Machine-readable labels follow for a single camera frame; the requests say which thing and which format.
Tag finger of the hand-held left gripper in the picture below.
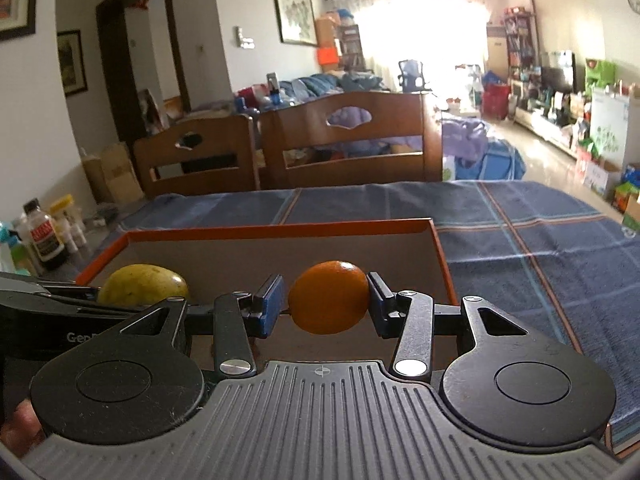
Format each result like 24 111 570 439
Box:
0 272 101 297
50 296 166 317

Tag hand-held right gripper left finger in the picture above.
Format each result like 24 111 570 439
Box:
112 274 286 380

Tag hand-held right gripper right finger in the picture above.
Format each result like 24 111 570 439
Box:
366 272 531 380

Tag yellow green citrus fruit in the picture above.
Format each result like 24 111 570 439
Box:
97 263 190 306

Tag large orange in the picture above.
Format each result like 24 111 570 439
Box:
288 260 371 335

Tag orange cardboard box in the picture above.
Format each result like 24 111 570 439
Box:
75 217 458 376

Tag person's left hand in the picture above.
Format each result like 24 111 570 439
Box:
2 400 45 457

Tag dark bottle with red label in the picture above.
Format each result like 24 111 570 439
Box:
22 199 66 273

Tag teal white tissue pack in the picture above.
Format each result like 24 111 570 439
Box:
0 220 32 277

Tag small white bottle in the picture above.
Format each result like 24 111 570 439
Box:
71 215 89 251

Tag yellow capped bottle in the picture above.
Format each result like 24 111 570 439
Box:
50 195 83 252

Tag brown cardboard box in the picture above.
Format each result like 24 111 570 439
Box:
81 142 146 206

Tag blue plaid tablecloth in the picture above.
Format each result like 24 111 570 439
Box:
107 180 640 453

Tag wooden chair with cutout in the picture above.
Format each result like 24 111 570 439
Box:
132 115 261 198
260 91 443 190

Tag purple cloth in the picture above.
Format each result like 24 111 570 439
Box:
442 115 496 162

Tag blue bag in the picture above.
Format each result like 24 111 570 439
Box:
475 140 526 181

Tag sofa with blue blankets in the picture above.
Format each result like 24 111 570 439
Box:
280 72 401 106

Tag small framed picture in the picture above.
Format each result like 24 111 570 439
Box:
56 30 88 97

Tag blue office chair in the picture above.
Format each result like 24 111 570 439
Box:
398 59 432 93

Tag red basket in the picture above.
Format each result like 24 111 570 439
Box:
482 84 511 121

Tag white television stand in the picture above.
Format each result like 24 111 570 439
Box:
515 107 591 148

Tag stacked cardboard boxes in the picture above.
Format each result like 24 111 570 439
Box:
315 15 342 73

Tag black television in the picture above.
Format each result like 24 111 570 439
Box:
542 65 576 95

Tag white cabinet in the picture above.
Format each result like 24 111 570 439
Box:
590 87 631 168

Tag dark bookshelf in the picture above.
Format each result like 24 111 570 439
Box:
504 7 541 78

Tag large framed painting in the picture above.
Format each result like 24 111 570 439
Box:
270 0 318 47

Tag green box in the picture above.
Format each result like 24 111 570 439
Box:
585 57 618 96

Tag dark door frame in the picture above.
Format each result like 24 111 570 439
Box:
96 0 191 143

